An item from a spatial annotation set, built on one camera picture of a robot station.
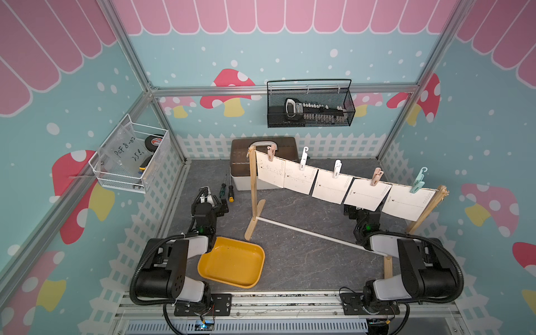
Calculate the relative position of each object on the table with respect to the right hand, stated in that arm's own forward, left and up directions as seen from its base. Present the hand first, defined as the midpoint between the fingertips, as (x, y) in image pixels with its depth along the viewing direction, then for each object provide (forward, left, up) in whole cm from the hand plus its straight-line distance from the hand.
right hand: (359, 198), depth 92 cm
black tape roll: (+10, +85, +25) cm, 89 cm away
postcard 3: (-16, +10, +25) cm, 31 cm away
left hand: (0, +65, +1) cm, 65 cm away
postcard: (-10, +30, +26) cm, 41 cm away
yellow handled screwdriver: (+11, +60, -8) cm, 62 cm away
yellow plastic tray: (-24, +55, -10) cm, 61 cm away
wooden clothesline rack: (+2, +47, -7) cm, 47 cm away
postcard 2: (-13, +21, +26) cm, 35 cm away
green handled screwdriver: (+12, +64, -7) cm, 66 cm away
